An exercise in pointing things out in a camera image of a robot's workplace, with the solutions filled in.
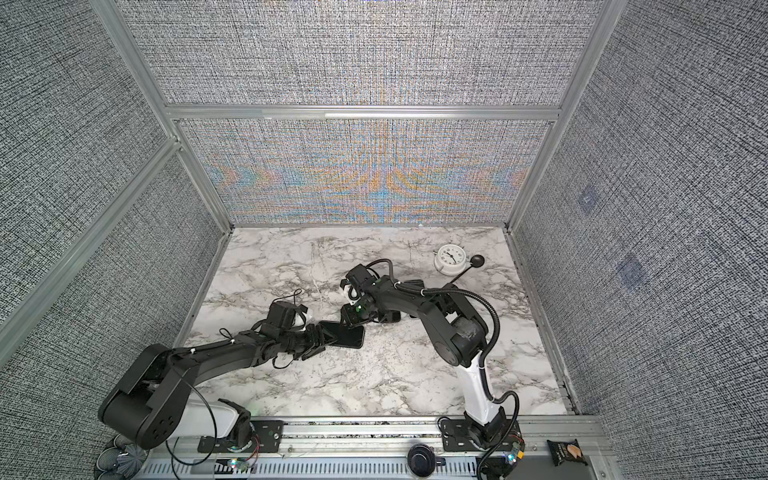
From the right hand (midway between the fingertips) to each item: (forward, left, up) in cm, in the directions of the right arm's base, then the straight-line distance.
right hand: (346, 322), depth 93 cm
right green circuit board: (-34, -43, +2) cm, 55 cm away
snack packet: (-34, -55, 0) cm, 64 cm away
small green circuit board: (-36, +22, 0) cm, 42 cm away
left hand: (-8, +3, +2) cm, 9 cm away
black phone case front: (-6, -1, +1) cm, 6 cm away
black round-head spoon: (+23, -45, +2) cm, 50 cm away
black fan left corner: (-36, +49, +2) cm, 61 cm away
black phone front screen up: (-6, -1, +1) cm, 6 cm away
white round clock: (+23, -35, +3) cm, 42 cm away
